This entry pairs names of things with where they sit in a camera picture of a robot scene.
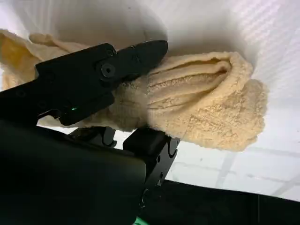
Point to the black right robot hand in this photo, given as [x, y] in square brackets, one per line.
[58, 164]

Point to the beige towel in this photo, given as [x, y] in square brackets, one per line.
[199, 98]

